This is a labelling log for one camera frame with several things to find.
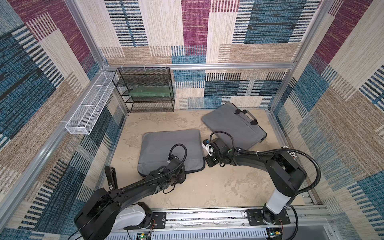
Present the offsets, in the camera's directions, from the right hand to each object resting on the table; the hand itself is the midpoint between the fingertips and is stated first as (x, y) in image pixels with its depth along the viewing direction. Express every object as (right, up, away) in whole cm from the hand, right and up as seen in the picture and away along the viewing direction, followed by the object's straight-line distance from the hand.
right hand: (209, 160), depth 92 cm
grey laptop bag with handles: (+27, +18, +13) cm, 35 cm away
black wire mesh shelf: (-54, +53, +9) cm, 76 cm away
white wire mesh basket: (-77, +23, -1) cm, 80 cm away
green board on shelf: (-37, +42, +2) cm, 56 cm away
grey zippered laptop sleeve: (-35, +5, +5) cm, 36 cm away
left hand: (-15, -7, -7) cm, 18 cm away
